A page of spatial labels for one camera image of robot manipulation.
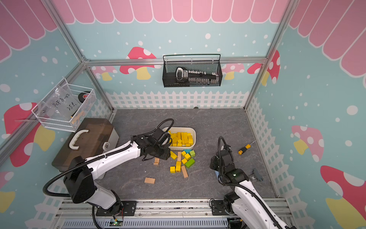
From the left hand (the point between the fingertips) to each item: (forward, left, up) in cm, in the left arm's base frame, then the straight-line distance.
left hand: (166, 156), depth 82 cm
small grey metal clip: (-7, -54, -9) cm, 55 cm away
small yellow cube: (+16, -14, -7) cm, 22 cm away
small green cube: (+6, -16, -8) cm, 19 cm away
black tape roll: (+26, +48, +23) cm, 59 cm away
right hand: (-1, -28, -2) cm, 28 cm away
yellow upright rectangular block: (+4, -3, -6) cm, 8 cm away
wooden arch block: (+1, +7, -9) cm, 11 cm away
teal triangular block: (+8, -12, -9) cm, 17 cm away
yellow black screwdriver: (+12, -53, -9) cm, 55 cm away
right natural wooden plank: (-5, -11, -10) cm, 16 cm away
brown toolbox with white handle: (+11, +47, +2) cm, 48 cm away
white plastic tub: (+26, -10, -9) cm, 29 cm away
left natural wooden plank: (+6, -7, -9) cm, 13 cm away
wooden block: (-11, +10, -10) cm, 18 cm away
